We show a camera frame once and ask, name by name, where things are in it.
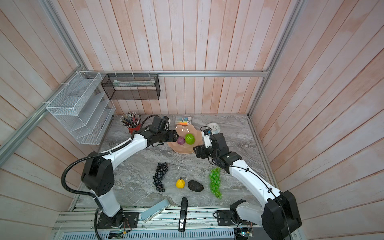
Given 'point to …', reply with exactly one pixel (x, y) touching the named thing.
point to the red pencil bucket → (135, 128)
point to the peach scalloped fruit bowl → (183, 131)
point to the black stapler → (183, 214)
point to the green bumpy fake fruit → (190, 139)
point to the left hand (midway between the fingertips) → (174, 138)
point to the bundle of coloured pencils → (131, 119)
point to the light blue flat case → (155, 210)
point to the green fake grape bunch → (215, 182)
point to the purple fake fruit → (180, 140)
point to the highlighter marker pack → (185, 120)
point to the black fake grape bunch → (161, 169)
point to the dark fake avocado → (195, 186)
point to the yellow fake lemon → (180, 183)
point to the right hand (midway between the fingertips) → (200, 145)
